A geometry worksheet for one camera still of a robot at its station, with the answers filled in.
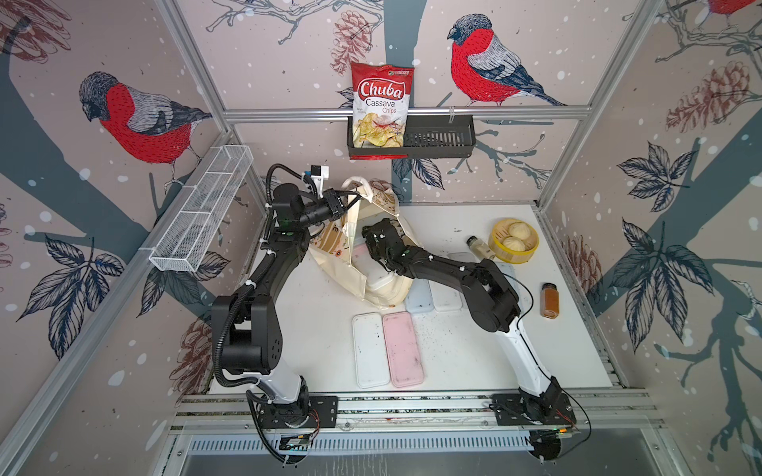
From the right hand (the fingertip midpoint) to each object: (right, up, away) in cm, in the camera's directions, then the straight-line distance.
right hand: (359, 231), depth 96 cm
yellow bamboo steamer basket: (+52, 0, +14) cm, 54 cm away
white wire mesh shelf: (-40, -3, -26) cm, 48 cm away
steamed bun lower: (+54, -4, +5) cm, 54 cm away
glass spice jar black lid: (+42, -6, +7) cm, 43 cm away
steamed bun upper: (+57, 0, +8) cm, 58 cm away
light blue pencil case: (+20, -21, -4) cm, 29 cm away
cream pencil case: (+37, -10, +9) cm, 40 cm away
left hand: (+4, +10, -21) cm, 24 cm away
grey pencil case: (+51, -13, +2) cm, 52 cm away
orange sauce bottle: (+61, -22, -5) cm, 65 cm away
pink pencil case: (+15, -35, -15) cm, 41 cm away
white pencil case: (+5, -34, -14) cm, 37 cm away
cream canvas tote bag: (-5, -5, -13) cm, 15 cm away
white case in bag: (+5, -12, -5) cm, 14 cm away
